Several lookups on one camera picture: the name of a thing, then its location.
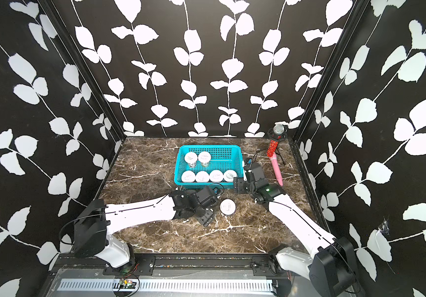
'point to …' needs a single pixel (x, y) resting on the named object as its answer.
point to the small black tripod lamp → (277, 132)
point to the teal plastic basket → (223, 158)
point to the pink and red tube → (271, 152)
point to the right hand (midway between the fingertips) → (239, 177)
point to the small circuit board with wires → (124, 283)
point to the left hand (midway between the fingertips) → (209, 209)
